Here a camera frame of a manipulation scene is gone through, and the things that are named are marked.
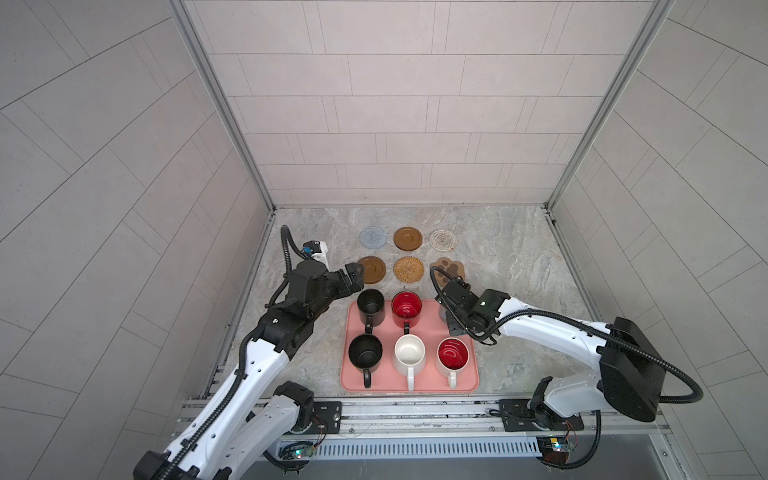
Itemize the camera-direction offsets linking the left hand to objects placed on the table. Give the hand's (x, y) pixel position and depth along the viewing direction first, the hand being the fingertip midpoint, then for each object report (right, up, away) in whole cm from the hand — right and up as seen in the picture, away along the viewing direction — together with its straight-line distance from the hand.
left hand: (357, 266), depth 74 cm
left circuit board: (-12, -39, -9) cm, 42 cm away
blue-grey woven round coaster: (+1, +6, +32) cm, 33 cm away
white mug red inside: (+25, -25, +5) cm, 36 cm away
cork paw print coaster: (+29, -4, +25) cm, 39 cm away
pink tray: (+7, -29, +2) cm, 30 cm away
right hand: (+26, -18, +9) cm, 33 cm away
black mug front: (+1, -25, +7) cm, 26 cm away
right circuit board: (+46, -41, -6) cm, 62 cm away
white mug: (+13, -26, +6) cm, 30 cm away
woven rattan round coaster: (+13, -4, +25) cm, 29 cm away
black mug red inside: (+13, -14, +14) cm, 23 cm away
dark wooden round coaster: (+2, -4, +25) cm, 25 cm away
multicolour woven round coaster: (+26, +5, +32) cm, 42 cm away
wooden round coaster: (+13, +6, +33) cm, 36 cm away
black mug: (+2, -14, +13) cm, 19 cm away
